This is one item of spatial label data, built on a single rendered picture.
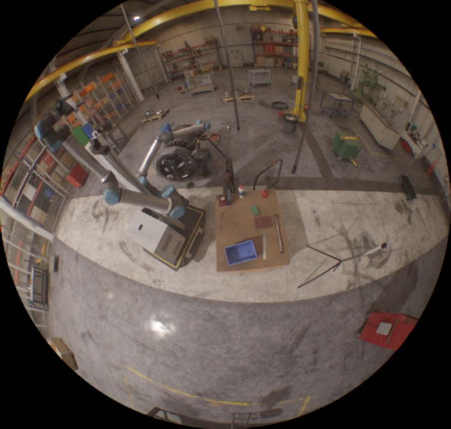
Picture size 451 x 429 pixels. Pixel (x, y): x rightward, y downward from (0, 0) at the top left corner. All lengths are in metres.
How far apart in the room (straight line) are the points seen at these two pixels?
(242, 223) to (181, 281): 1.27
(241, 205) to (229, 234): 0.40
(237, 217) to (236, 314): 1.32
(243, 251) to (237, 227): 0.29
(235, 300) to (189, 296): 0.66
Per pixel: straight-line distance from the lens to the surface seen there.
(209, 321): 2.23
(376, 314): 2.78
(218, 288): 2.10
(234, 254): 1.61
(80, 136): 9.11
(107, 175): 1.17
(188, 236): 1.97
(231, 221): 1.72
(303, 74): 4.32
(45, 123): 1.00
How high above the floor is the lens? 2.05
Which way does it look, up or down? 59 degrees down
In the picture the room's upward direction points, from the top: 18 degrees counter-clockwise
